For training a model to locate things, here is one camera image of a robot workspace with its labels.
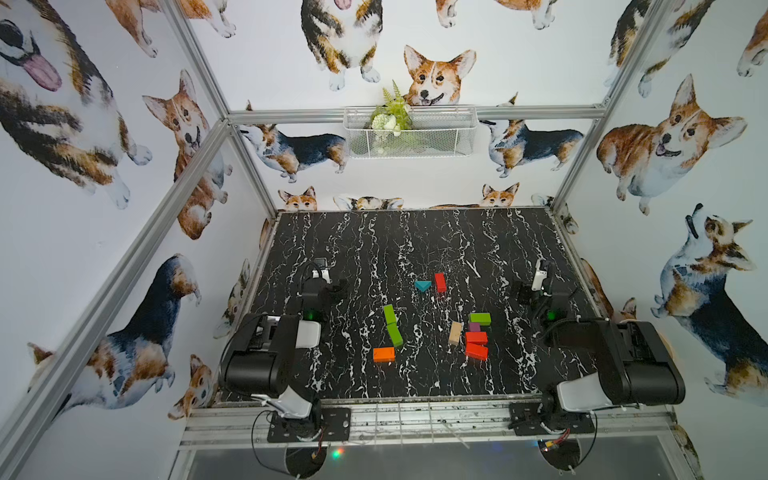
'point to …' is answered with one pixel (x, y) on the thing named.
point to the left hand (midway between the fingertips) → (328, 270)
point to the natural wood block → (454, 335)
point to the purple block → (475, 327)
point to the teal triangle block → (423, 285)
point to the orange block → (384, 354)
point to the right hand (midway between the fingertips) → (529, 274)
